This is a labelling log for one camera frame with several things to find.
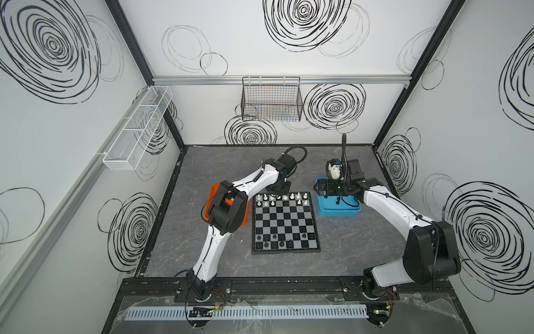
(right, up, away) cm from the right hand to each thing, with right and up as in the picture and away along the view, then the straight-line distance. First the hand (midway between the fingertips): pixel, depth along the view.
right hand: (321, 186), depth 87 cm
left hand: (-16, -4, +8) cm, 18 cm away
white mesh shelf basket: (-73, +15, -15) cm, 76 cm away
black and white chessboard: (-16, -16, +1) cm, 23 cm away
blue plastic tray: (+9, -10, +9) cm, 16 cm away
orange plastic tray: (-34, -2, -26) cm, 43 cm away
